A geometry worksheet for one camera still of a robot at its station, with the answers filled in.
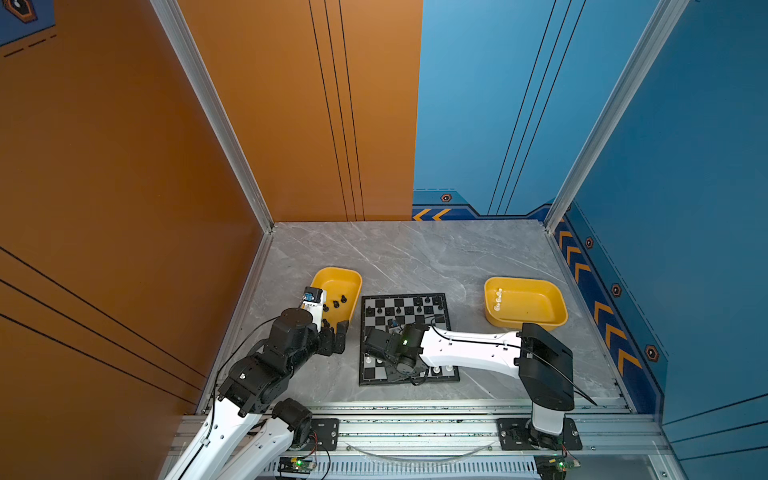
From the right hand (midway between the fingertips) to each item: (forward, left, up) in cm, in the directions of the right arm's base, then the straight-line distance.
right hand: (394, 373), depth 80 cm
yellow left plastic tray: (+30, +18, -3) cm, 35 cm away
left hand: (+8, +15, +17) cm, 24 cm away
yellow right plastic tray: (+24, -39, -4) cm, 46 cm away
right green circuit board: (-20, -37, -5) cm, 43 cm away
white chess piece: (+25, -35, -2) cm, 43 cm away
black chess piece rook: (+23, +19, -2) cm, 30 cm away
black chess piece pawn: (+24, +17, -1) cm, 29 cm away
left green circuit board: (-20, +24, -5) cm, 31 cm away
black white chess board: (+19, 0, -2) cm, 19 cm away
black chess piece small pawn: (+21, +22, -2) cm, 31 cm away
